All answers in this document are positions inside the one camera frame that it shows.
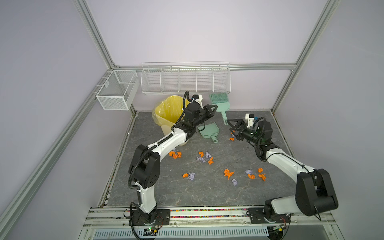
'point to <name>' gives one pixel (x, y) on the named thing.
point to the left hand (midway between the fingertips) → (220, 108)
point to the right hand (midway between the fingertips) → (228, 125)
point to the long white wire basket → (186, 78)
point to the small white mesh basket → (117, 92)
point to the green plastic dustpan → (210, 129)
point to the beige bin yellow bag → (167, 110)
